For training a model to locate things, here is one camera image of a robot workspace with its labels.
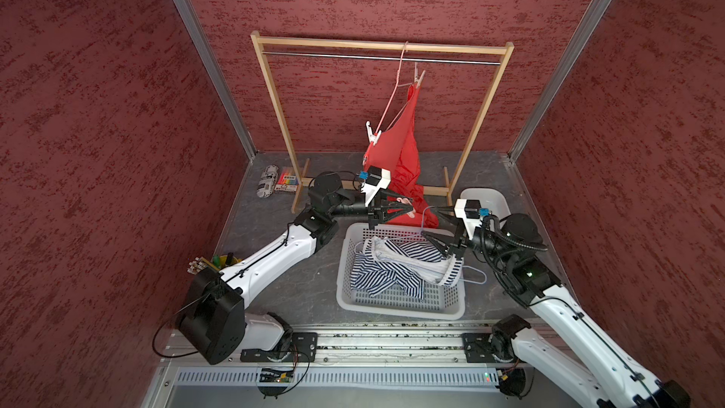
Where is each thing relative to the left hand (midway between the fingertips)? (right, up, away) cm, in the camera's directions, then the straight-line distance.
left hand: (408, 208), depth 64 cm
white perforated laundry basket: (+13, -30, +18) cm, 37 cm away
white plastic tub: (+36, -1, +40) cm, 54 cm away
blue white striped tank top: (-4, -19, +19) cm, 27 cm away
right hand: (+4, -5, +2) cm, 7 cm away
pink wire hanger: (+1, +40, +39) cm, 56 cm away
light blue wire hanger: (+16, -18, +12) cm, 27 cm away
